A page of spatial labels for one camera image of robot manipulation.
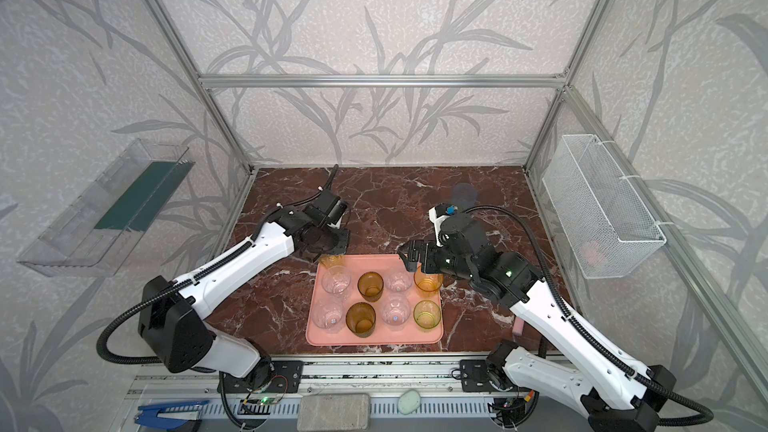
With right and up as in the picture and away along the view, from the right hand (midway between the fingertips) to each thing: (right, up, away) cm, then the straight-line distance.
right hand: (413, 241), depth 69 cm
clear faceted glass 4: (-5, -23, +15) cm, 28 cm away
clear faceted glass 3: (-4, -15, +20) cm, 25 cm away
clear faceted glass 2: (-23, -23, +13) cm, 35 cm away
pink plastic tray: (-8, -11, +23) cm, 27 cm away
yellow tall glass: (-24, -9, +22) cm, 34 cm away
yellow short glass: (+5, -16, +19) cm, 25 cm away
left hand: (-18, -1, +13) cm, 22 cm away
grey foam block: (-18, -38, -2) cm, 42 cm away
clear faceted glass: (-22, -15, +19) cm, 33 cm away
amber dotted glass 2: (-14, -24, +13) cm, 30 cm away
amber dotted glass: (-12, -16, +18) cm, 27 cm away
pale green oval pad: (-1, -38, 0) cm, 38 cm away
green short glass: (+4, -23, +14) cm, 27 cm away
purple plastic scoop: (+29, -25, +12) cm, 40 cm away
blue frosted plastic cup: (+18, +11, +28) cm, 35 cm away
